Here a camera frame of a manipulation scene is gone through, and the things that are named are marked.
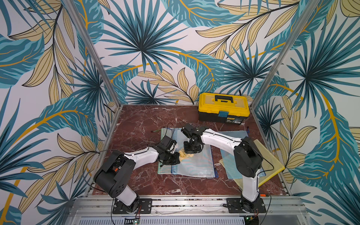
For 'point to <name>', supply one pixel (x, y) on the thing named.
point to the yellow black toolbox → (227, 108)
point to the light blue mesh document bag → (201, 165)
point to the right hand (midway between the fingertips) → (187, 151)
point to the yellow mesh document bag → (271, 166)
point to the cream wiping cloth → (183, 155)
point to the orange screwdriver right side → (263, 195)
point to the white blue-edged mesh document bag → (200, 164)
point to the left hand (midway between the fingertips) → (179, 163)
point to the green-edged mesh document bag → (165, 169)
